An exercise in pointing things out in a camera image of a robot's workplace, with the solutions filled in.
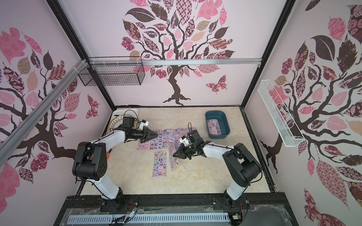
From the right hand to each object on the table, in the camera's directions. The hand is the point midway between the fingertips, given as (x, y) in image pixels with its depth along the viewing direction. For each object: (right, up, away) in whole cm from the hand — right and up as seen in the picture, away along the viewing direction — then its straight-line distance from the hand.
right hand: (173, 157), depth 83 cm
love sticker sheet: (+1, -2, -2) cm, 3 cm away
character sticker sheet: (+30, +17, +23) cm, 41 cm away
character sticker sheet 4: (+7, +14, +21) cm, 26 cm away
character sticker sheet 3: (-5, +9, +17) cm, 20 cm away
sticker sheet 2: (+2, +12, +20) cm, 24 cm away
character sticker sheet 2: (-13, +5, +14) cm, 20 cm away
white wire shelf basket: (+62, +22, -6) cm, 67 cm away
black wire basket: (-67, +68, +59) cm, 112 cm away
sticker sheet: (-9, -8, +3) cm, 12 cm away
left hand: (-11, +12, +4) cm, 17 cm away
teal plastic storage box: (+36, +25, +27) cm, 51 cm away
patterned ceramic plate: (-47, +21, +27) cm, 59 cm away
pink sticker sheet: (-21, +4, +13) cm, 25 cm away
